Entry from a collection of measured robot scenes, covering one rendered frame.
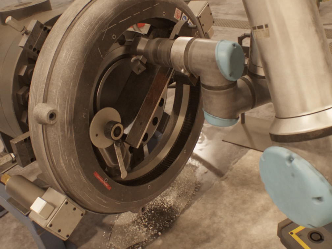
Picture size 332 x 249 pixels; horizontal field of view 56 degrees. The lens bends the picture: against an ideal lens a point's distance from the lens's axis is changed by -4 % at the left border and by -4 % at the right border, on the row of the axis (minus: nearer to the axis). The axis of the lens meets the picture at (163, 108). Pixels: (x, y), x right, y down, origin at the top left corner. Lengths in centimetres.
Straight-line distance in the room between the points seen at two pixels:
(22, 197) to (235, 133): 125
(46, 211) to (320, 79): 71
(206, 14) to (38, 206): 88
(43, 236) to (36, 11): 86
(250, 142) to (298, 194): 132
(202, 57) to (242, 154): 107
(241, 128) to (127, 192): 107
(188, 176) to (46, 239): 72
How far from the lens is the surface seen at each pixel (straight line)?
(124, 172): 98
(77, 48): 80
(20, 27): 86
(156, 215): 147
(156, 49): 85
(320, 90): 53
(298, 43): 52
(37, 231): 134
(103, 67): 102
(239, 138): 187
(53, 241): 142
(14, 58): 115
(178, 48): 81
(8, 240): 166
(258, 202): 151
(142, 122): 97
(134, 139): 96
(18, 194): 108
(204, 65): 77
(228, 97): 80
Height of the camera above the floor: 108
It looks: 28 degrees down
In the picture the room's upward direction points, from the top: 9 degrees counter-clockwise
